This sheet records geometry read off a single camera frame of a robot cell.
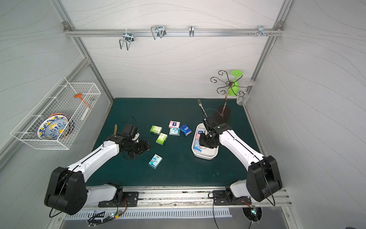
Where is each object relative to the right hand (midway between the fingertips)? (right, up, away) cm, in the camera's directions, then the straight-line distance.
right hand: (202, 142), depth 84 cm
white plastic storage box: (-2, -6, +6) cm, 9 cm away
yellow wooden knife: (-62, +6, +19) cm, 66 cm away
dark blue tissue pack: (-10, +6, +15) cm, 19 cm away
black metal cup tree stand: (+18, +17, +24) cm, 34 cm away
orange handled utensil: (-71, +28, -5) cm, 76 cm away
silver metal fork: (+2, +25, +34) cm, 43 cm away
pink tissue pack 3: (-18, +10, +17) cm, 27 cm away
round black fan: (+25, -34, -12) cm, 44 cm away
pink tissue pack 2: (-2, +1, +8) cm, 9 cm away
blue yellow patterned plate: (-68, +12, -21) cm, 72 cm away
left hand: (-33, -5, 0) cm, 34 cm away
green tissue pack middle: (-26, 0, +10) cm, 28 cm away
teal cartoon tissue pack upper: (-18, +5, +14) cm, 24 cm away
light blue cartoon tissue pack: (-3, -4, +6) cm, 8 cm away
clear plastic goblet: (+22, +28, -4) cm, 36 cm away
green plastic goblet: (+20, +34, +2) cm, 39 cm away
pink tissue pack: (0, +6, +11) cm, 13 cm away
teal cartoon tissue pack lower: (-28, -11, 0) cm, 31 cm away
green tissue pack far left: (-31, +6, +15) cm, 35 cm away
